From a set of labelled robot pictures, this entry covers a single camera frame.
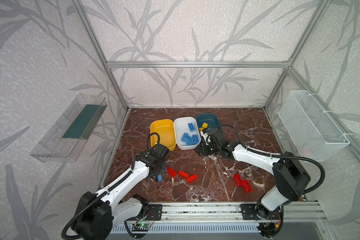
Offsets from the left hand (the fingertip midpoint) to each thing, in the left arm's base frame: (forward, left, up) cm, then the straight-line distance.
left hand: (163, 165), depth 83 cm
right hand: (+12, -21, +4) cm, 24 cm away
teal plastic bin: (+37, -31, -5) cm, 49 cm away
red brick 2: (-4, -11, -4) cm, 13 cm away
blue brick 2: (+21, -18, -4) cm, 28 cm away
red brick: (-2, -4, -6) cm, 7 cm away
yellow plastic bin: (+29, +3, -5) cm, 29 cm away
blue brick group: (+30, -16, -4) cm, 34 cm away
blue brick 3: (+17, -14, -6) cm, 23 cm away
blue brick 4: (-6, +2, -4) cm, 7 cm away
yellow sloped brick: (+32, -26, -5) cm, 41 cm away
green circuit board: (-28, +7, -6) cm, 29 cm away
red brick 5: (-10, -46, -5) cm, 48 cm away
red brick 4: (-6, -43, -6) cm, 44 cm away
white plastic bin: (+31, -8, -5) cm, 33 cm away
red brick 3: (-6, -16, -4) cm, 18 cm away
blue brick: (+21, -12, -3) cm, 24 cm away
